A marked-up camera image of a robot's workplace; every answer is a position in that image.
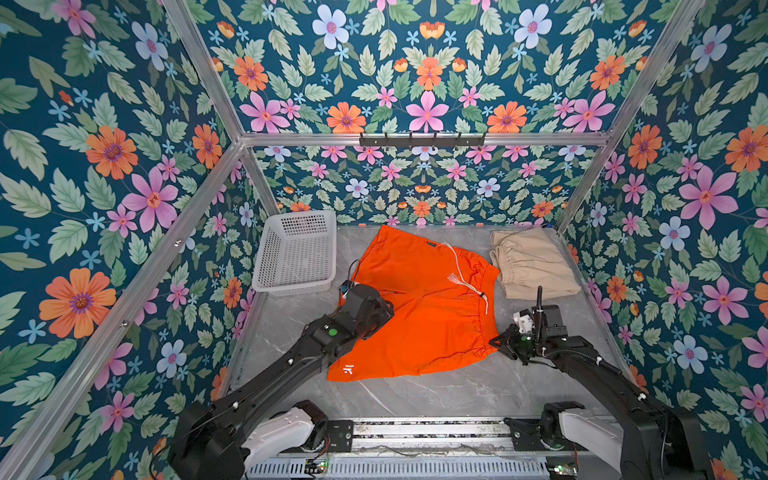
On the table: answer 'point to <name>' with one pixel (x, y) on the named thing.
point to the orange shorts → (442, 300)
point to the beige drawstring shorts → (531, 264)
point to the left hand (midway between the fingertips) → (399, 303)
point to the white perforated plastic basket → (297, 253)
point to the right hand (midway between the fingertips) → (489, 339)
